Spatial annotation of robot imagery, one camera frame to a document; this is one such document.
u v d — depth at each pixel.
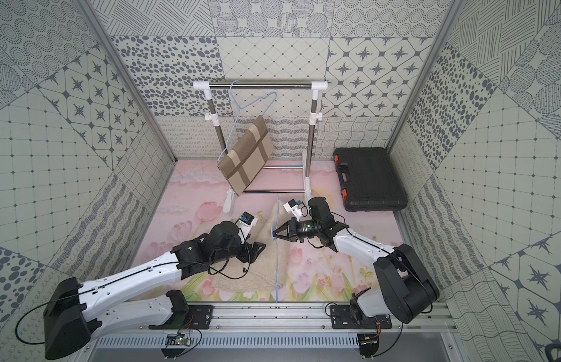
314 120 0.80
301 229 0.72
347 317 0.73
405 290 0.42
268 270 0.80
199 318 0.73
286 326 0.74
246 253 0.68
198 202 1.04
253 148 0.93
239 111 1.01
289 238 0.72
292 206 0.78
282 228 0.76
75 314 0.41
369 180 1.05
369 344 0.72
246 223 0.67
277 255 0.81
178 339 0.70
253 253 0.69
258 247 0.72
